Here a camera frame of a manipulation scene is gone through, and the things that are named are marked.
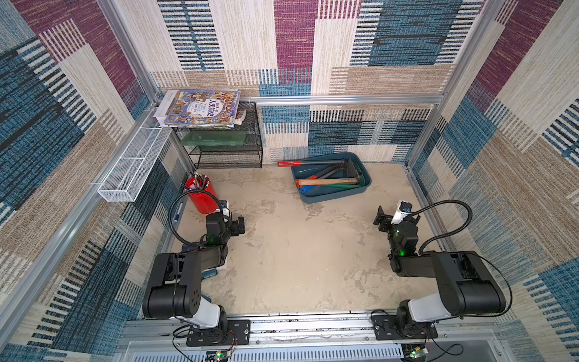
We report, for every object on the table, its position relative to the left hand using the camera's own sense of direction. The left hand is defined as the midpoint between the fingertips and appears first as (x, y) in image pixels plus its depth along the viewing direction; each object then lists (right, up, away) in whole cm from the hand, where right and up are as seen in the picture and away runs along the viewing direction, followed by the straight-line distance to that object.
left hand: (230, 216), depth 95 cm
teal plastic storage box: (+62, +26, +27) cm, 73 cm away
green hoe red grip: (+55, +13, +16) cm, 59 cm away
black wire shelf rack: (+3, +29, +25) cm, 38 cm away
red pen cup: (-12, +8, +2) cm, 15 cm away
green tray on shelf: (-7, +33, +1) cm, 34 cm away
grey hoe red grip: (+29, +24, +18) cm, 42 cm away
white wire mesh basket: (-26, +14, -24) cm, 38 cm away
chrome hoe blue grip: (+31, +12, +2) cm, 33 cm away
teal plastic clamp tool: (-6, -20, -10) cm, 23 cm away
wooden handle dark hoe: (+30, +14, -3) cm, 33 cm away
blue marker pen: (-28, 0, +14) cm, 32 cm away
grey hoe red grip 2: (+55, +20, +17) cm, 61 cm away
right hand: (+66, +2, -4) cm, 66 cm away
